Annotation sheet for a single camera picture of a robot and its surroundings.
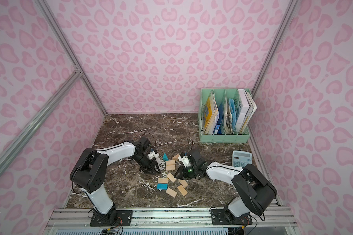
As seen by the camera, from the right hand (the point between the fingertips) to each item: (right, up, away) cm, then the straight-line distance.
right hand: (176, 176), depth 84 cm
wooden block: (-4, +3, +7) cm, 8 cm away
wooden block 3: (+4, -4, 0) cm, 6 cm away
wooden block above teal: (-8, -3, +1) cm, 9 cm away
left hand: (-10, +2, +2) cm, 11 cm away
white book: (+44, +40, +4) cm, 59 cm away
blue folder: (+34, +37, +4) cm, 50 cm away
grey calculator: (+39, +8, +7) cm, 41 cm away
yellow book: (+22, +37, +9) cm, 44 cm away
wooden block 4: (+3, -7, -2) cm, 8 cm away
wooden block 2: (-3, -1, +2) cm, 4 cm away
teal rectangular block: (-7, -5, -1) cm, 9 cm away
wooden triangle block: (-1, +8, +9) cm, 12 cm away
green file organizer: (+30, +35, +6) cm, 46 cm away
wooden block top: (-4, +5, +9) cm, 11 cm away
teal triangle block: (-7, +9, +10) cm, 15 cm away
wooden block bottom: (-3, -8, -3) cm, 9 cm away
